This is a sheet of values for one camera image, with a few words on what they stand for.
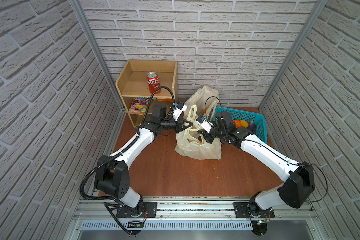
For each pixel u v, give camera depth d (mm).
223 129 596
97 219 698
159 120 633
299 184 410
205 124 671
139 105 910
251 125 1029
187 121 738
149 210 737
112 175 436
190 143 757
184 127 737
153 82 756
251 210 670
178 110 687
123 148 484
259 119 1033
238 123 1024
